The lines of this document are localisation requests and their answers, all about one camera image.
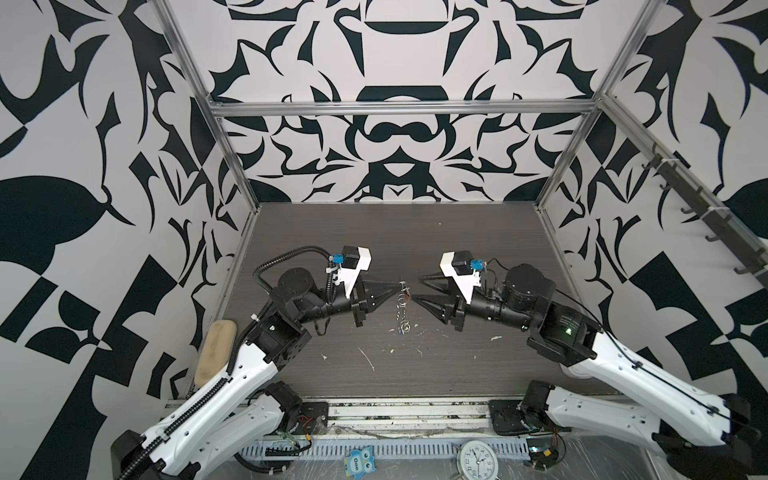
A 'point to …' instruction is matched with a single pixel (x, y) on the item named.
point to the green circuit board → (543, 451)
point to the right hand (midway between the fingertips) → (419, 288)
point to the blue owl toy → (360, 461)
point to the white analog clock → (477, 460)
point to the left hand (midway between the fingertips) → (402, 281)
